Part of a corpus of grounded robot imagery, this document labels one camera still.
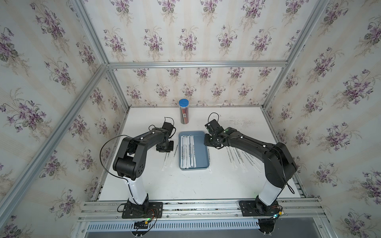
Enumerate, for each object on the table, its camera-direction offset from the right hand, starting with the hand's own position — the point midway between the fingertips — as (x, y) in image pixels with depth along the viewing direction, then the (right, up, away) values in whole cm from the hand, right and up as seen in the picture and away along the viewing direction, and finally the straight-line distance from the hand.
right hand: (207, 142), depth 90 cm
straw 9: (+16, -14, -2) cm, 22 cm away
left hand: (-24, -7, +5) cm, 26 cm away
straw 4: (-13, -7, +3) cm, 15 cm away
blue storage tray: (-3, -6, +3) cm, 8 cm away
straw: (-27, -16, -4) cm, 31 cm away
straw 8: (+2, -11, 0) cm, 11 cm away
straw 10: (+21, -11, 0) cm, 24 cm away
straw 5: (-12, -7, +3) cm, 14 cm away
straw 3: (-15, -7, +4) cm, 17 cm away
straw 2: (-22, -14, -1) cm, 26 cm away
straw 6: (-10, -7, +3) cm, 12 cm away
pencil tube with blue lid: (-14, +24, +6) cm, 28 cm away
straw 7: (-8, -7, +3) cm, 11 cm away
